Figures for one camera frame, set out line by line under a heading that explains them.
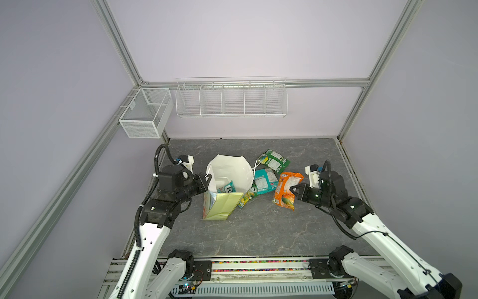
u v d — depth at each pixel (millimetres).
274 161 1054
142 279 392
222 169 854
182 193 567
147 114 1002
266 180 971
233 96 981
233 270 753
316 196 630
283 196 764
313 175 678
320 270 726
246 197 912
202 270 733
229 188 899
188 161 635
